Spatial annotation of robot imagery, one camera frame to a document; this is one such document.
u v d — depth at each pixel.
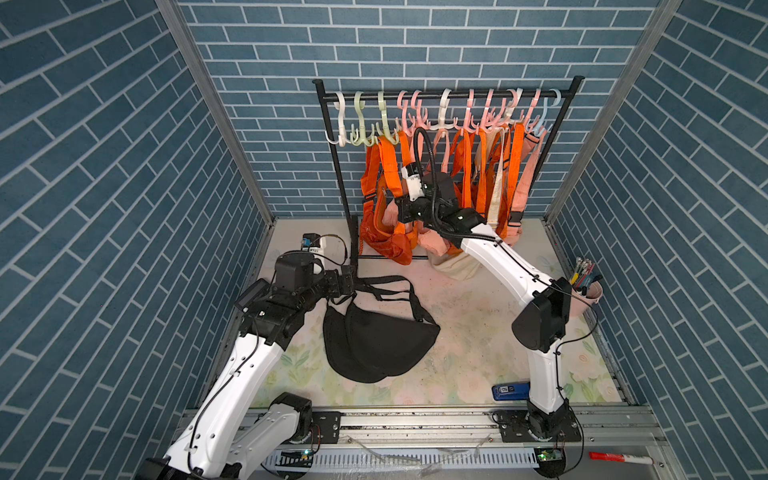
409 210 0.74
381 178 0.79
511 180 0.85
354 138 0.76
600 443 0.74
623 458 0.69
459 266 0.94
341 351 0.86
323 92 0.68
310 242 0.62
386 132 0.76
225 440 0.40
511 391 0.76
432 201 0.62
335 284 0.63
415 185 0.71
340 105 0.69
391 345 0.85
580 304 0.91
